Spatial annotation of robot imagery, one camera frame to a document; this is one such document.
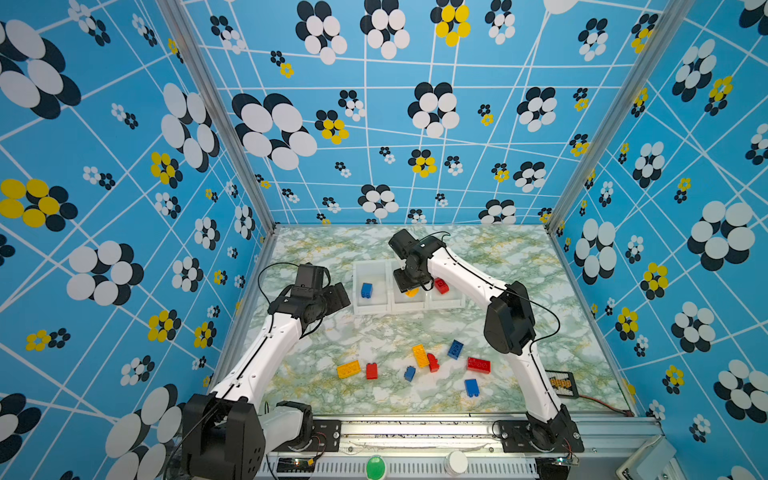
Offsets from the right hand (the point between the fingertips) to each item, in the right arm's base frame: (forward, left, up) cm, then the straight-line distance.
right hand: (407, 283), depth 95 cm
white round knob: (-47, -10, 0) cm, 48 cm away
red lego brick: (-24, -20, -6) cm, 31 cm away
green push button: (-48, +7, +3) cm, 49 cm away
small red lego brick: (-25, +10, -7) cm, 28 cm away
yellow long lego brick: (-21, -4, -7) cm, 22 cm away
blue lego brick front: (-30, -17, -7) cm, 35 cm away
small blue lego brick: (-26, 0, -6) cm, 27 cm away
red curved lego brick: (-23, -7, -6) cm, 25 cm away
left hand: (-9, +20, +6) cm, 23 cm away
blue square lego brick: (-19, -14, -6) cm, 24 cm away
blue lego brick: (0, +14, -5) cm, 15 cm away
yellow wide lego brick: (-25, +18, -8) cm, 31 cm away
